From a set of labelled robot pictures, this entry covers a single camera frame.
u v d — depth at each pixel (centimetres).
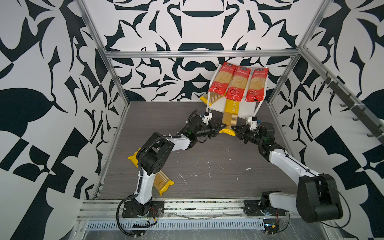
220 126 85
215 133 82
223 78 84
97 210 76
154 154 53
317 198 42
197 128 74
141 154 56
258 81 81
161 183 81
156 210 74
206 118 85
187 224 65
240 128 76
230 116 88
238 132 77
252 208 74
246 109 89
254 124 79
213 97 97
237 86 79
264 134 67
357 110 60
